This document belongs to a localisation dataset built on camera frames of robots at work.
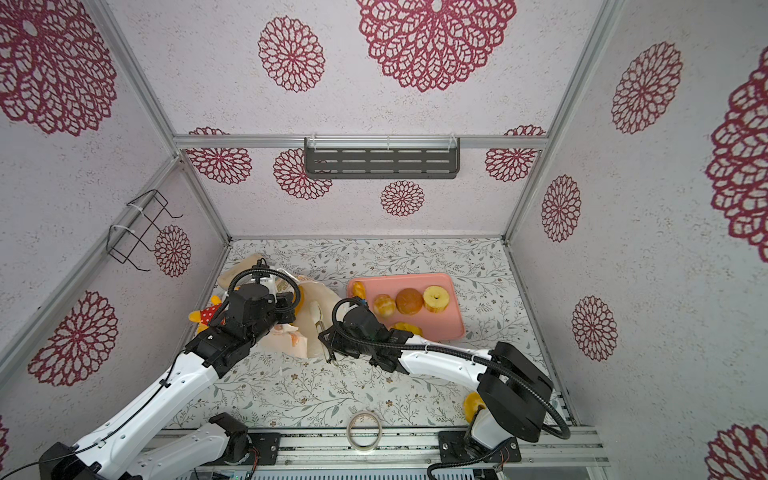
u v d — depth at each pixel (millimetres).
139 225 795
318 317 832
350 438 755
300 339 771
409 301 973
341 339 632
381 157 925
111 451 396
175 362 493
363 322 601
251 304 556
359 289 1025
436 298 975
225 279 1029
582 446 761
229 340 541
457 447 727
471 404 772
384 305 962
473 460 604
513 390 431
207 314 922
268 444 744
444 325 955
